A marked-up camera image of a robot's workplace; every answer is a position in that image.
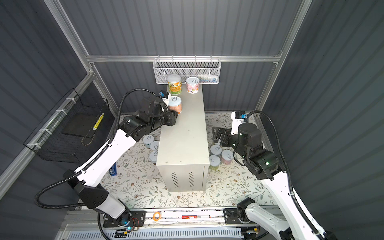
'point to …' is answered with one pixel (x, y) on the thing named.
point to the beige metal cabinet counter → (182, 155)
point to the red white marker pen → (196, 216)
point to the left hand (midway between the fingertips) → (173, 111)
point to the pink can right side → (227, 156)
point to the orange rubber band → (153, 216)
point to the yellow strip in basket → (95, 126)
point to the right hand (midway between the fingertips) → (222, 130)
